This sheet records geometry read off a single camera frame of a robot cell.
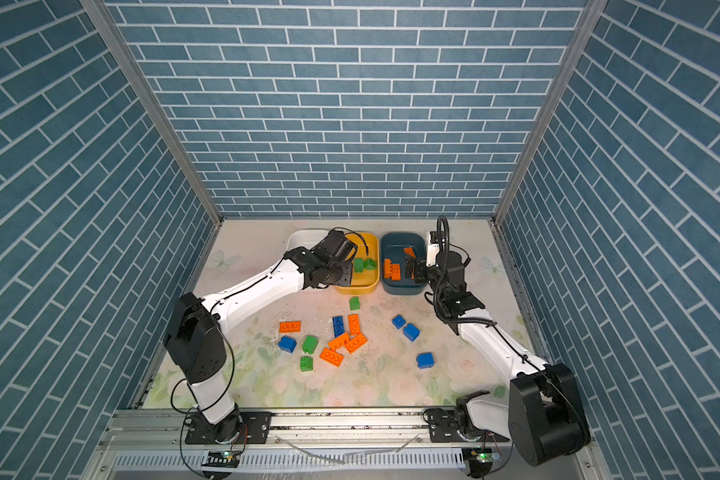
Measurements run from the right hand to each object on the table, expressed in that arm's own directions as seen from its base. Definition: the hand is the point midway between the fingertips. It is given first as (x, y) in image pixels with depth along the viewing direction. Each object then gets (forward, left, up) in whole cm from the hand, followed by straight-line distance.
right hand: (419, 249), depth 84 cm
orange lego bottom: (-25, +24, -21) cm, 40 cm away
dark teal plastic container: (+16, +8, -18) cm, 25 cm away
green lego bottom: (-28, +30, -19) cm, 46 cm away
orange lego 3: (-15, +18, -20) cm, 31 cm away
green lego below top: (-8, +19, -20) cm, 29 cm away
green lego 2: (+7, +16, -18) cm, 25 cm away
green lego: (-22, +31, -21) cm, 43 cm away
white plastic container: (+17, +41, -17) cm, 47 cm away
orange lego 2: (-21, +18, -21) cm, 35 cm away
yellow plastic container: (-3, +16, -15) cm, 22 cm away
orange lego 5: (+5, +8, -18) cm, 21 cm away
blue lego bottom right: (-24, -3, -21) cm, 32 cm away
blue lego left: (-23, +37, -19) cm, 48 cm away
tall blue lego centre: (-15, +23, -21) cm, 35 cm away
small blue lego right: (-13, +5, -20) cm, 24 cm away
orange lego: (-17, +38, -21) cm, 47 cm away
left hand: (-5, +21, -7) cm, 22 cm away
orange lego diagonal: (-21, +22, -19) cm, 36 cm away
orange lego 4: (+16, +1, -20) cm, 26 cm away
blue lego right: (-16, +1, -20) cm, 26 cm away
